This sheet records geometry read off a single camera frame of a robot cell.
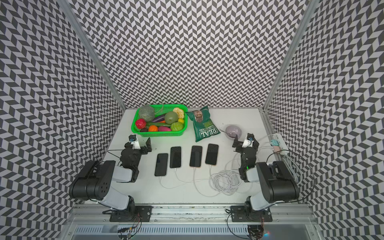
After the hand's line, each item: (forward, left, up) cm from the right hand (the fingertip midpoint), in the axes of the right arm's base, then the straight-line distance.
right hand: (244, 138), depth 90 cm
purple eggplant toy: (+19, +56, -3) cm, 60 cm away
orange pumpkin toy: (+10, +59, -2) cm, 60 cm away
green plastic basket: (+28, +50, -1) cm, 57 cm away
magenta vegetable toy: (+10, +51, -2) cm, 52 cm away
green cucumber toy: (+14, +63, -3) cm, 65 cm away
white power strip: (-3, -27, -9) cm, 29 cm away
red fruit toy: (+11, +66, +1) cm, 67 cm away
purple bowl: (+9, +5, -5) cm, 11 cm away
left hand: (+1, +63, -1) cm, 63 cm away
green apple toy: (+19, +47, -1) cm, 51 cm away
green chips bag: (+12, +25, -4) cm, 28 cm away
